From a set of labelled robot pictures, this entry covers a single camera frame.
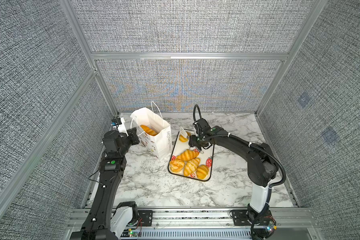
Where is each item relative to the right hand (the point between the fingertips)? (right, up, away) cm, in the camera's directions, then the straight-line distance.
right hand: (192, 139), depth 91 cm
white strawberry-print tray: (+10, -12, +4) cm, 16 cm away
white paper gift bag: (-18, -3, -9) cm, 21 cm away
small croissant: (-6, -1, +8) cm, 10 cm away
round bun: (-10, -15, -4) cm, 18 cm away
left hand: (-28, +8, -16) cm, 34 cm away
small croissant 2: (+5, -18, -6) cm, 20 cm away
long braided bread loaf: (-27, +5, +4) cm, 28 cm away
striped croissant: (-2, -10, +1) cm, 10 cm away
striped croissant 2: (-1, -15, -5) cm, 16 cm away
